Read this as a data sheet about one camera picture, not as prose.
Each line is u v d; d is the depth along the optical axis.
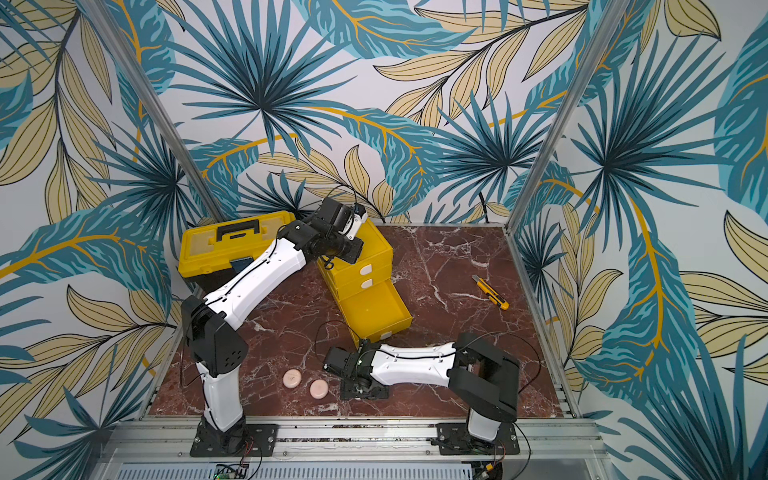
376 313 0.95
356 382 0.57
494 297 0.98
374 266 0.84
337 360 0.64
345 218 0.66
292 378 0.82
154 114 0.84
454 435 0.75
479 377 0.45
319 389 0.80
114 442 0.74
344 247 0.71
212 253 0.89
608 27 0.70
